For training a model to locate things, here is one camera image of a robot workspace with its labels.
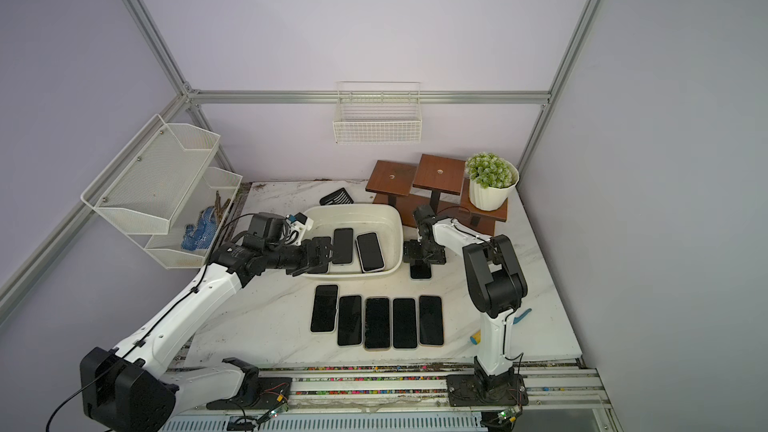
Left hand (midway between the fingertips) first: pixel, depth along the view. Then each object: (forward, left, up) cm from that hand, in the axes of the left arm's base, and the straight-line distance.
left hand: (329, 262), depth 76 cm
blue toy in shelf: (+12, +42, -5) cm, 43 cm away
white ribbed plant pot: (+19, -44, +4) cm, 48 cm away
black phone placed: (-5, +4, -19) cm, 20 cm away
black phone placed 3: (-10, -12, -17) cm, 23 cm away
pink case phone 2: (-10, -28, -18) cm, 34 cm away
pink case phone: (+14, -9, -17) cm, 24 cm away
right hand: (+10, -26, -19) cm, 34 cm away
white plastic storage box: (+29, -6, -18) cm, 35 cm away
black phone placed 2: (-9, -4, -20) cm, 22 cm away
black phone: (+18, +1, -21) cm, 28 cm away
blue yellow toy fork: (-13, -41, -19) cm, 47 cm away
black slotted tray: (+39, +4, -17) cm, 43 cm away
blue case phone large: (+10, -26, -22) cm, 35 cm away
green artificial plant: (+22, -43, +12) cm, 50 cm away
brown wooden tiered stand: (+26, -29, +4) cm, 40 cm away
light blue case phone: (-9, -20, -19) cm, 29 cm away
